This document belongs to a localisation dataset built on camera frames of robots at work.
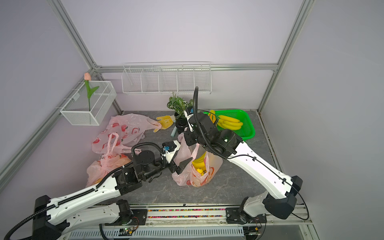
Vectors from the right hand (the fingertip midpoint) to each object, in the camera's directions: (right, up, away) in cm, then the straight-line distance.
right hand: (187, 129), depth 66 cm
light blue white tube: (-13, -4, +39) cm, 41 cm away
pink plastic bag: (-42, -18, +11) cm, 47 cm away
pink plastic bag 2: (+1, -22, +4) cm, 23 cm away
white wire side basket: (-59, +13, +18) cm, 63 cm away
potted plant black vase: (-7, +13, +23) cm, 27 cm away
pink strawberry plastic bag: (-49, -3, +40) cm, 63 cm away
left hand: (-1, -10, 0) cm, 10 cm away
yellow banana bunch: (+5, -20, +16) cm, 26 cm away
